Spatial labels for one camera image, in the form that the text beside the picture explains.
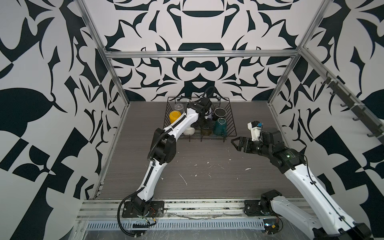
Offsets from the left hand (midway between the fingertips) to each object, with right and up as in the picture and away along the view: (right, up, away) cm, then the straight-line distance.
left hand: (205, 124), depth 95 cm
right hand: (+14, -6, -20) cm, 25 cm away
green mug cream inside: (+9, -1, 0) cm, 9 cm away
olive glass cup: (+1, -5, +3) cm, 6 cm away
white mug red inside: (-10, -4, 0) cm, 11 cm away
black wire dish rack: (+12, +17, +29) cm, 36 cm away
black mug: (+9, +8, +4) cm, 13 cm away
